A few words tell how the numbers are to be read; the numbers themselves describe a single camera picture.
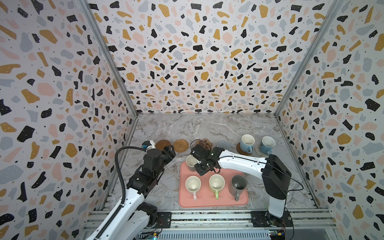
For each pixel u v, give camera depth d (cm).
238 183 83
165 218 74
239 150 100
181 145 103
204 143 104
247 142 96
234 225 73
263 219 73
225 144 103
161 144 102
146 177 56
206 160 64
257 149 101
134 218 59
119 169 51
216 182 84
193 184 85
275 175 50
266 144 92
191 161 84
